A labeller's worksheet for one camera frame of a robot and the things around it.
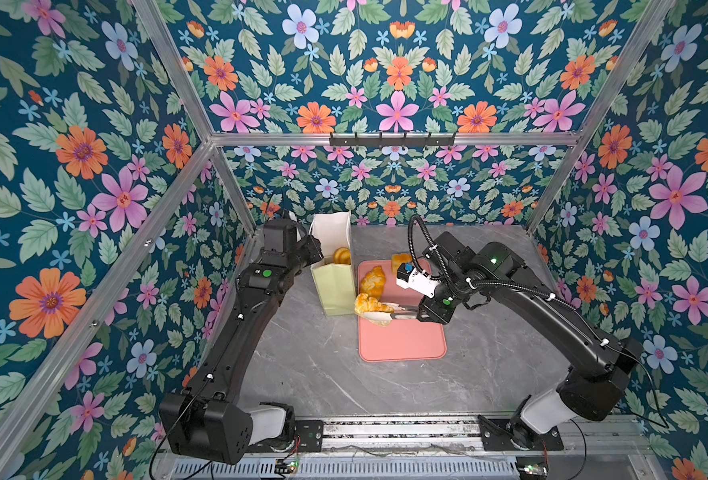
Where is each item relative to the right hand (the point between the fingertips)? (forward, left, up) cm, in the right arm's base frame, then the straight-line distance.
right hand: (422, 307), depth 70 cm
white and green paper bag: (+11, +23, -5) cm, 26 cm away
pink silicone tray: (+1, +4, -21) cm, 22 cm away
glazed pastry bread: (+4, +14, -5) cm, 15 cm away
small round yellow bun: (+27, +22, -12) cm, 37 cm away
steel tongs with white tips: (+2, +5, -5) cm, 8 cm away
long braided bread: (+21, +12, -20) cm, 32 cm away
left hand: (+17, +25, +8) cm, 31 cm away
